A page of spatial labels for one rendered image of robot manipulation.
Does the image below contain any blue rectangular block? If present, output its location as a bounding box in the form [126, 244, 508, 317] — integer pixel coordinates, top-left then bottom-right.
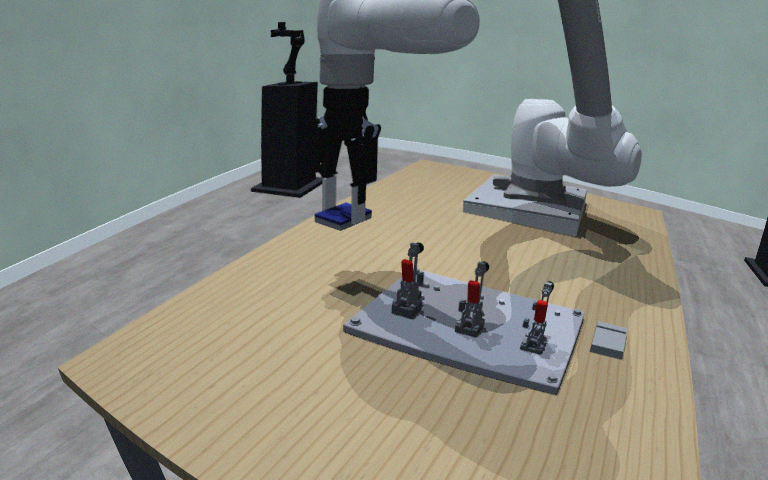
[315, 203, 372, 231]

